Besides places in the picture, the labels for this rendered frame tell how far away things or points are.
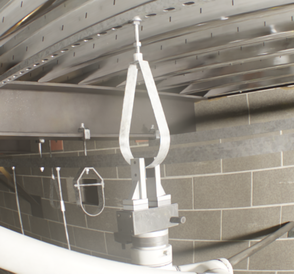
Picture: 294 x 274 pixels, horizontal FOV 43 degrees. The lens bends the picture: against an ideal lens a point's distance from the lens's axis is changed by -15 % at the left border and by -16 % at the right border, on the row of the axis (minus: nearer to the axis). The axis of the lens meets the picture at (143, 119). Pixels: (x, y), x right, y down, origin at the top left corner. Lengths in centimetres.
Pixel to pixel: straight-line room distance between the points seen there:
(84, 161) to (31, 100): 36
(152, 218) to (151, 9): 41
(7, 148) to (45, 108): 195
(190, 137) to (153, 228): 103
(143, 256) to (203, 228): 153
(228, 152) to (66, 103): 87
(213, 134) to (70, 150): 162
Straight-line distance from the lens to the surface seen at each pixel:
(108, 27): 91
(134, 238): 82
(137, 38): 85
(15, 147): 362
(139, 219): 78
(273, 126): 157
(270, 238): 170
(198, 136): 177
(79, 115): 176
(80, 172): 162
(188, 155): 112
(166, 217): 83
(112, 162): 133
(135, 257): 82
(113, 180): 278
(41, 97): 166
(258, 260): 217
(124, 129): 86
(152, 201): 84
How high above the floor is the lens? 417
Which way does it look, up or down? 6 degrees up
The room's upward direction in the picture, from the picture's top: 4 degrees counter-clockwise
